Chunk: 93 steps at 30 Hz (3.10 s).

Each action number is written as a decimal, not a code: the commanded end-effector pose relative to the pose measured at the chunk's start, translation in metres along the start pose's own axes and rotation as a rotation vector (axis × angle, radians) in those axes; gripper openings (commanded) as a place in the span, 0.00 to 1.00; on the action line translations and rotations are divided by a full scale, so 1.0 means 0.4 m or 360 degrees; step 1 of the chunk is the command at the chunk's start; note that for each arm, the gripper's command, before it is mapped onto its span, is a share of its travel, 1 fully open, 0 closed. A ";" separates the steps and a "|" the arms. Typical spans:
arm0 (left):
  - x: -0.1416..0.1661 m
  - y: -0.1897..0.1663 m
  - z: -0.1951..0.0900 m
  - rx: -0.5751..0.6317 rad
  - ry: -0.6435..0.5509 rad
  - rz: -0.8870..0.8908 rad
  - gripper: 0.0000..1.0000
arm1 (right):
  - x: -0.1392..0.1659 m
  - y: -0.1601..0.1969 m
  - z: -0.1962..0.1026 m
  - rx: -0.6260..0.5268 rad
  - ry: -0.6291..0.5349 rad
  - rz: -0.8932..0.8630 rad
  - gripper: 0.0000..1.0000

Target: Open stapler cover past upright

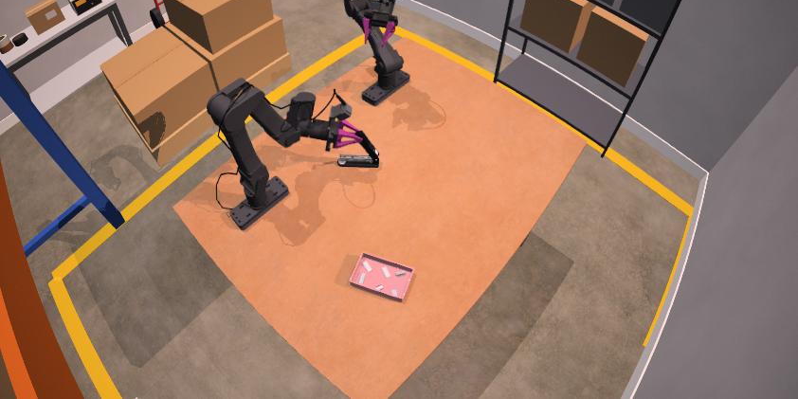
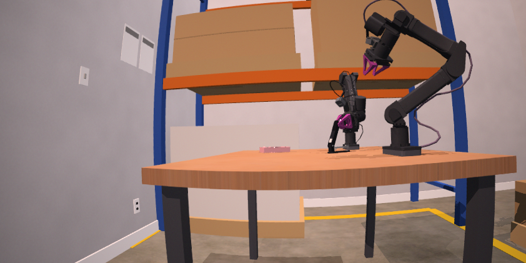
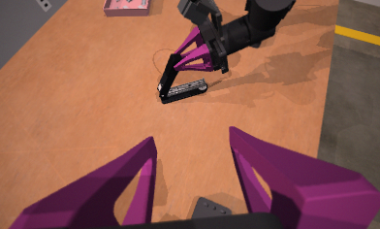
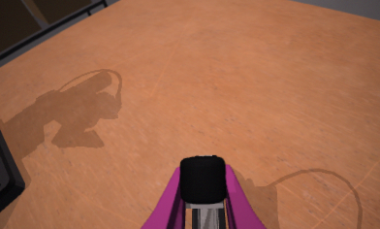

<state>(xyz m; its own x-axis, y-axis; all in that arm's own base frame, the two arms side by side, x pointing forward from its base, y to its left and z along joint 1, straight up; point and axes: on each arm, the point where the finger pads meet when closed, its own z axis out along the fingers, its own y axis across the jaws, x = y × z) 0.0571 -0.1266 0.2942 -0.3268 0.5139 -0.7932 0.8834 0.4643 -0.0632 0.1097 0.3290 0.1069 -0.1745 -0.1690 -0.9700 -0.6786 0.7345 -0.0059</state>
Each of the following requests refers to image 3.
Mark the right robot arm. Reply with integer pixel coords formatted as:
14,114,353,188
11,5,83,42
177,0,297,47

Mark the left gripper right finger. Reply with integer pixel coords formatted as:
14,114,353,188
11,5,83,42
229,126,380,229

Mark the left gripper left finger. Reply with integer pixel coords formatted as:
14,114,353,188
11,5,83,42
9,136,157,229

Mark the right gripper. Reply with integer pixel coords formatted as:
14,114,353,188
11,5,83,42
174,0,250,74

